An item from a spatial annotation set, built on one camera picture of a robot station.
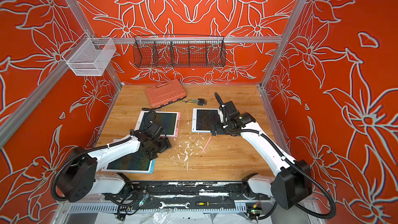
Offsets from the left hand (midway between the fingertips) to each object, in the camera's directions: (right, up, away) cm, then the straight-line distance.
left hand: (168, 149), depth 86 cm
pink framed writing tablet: (-2, +14, +15) cm, 21 cm away
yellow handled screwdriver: (+21, -20, -16) cm, 33 cm away
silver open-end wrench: (+1, -20, -16) cm, 26 cm away
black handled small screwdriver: (-19, +21, +20) cm, 35 cm away
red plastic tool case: (-6, +32, +22) cm, 40 cm away
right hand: (+28, +13, -6) cm, 31 cm away
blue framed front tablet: (-14, -6, -4) cm, 16 cm away
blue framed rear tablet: (+21, +15, +15) cm, 30 cm away
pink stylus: (+21, 0, +2) cm, 21 cm away
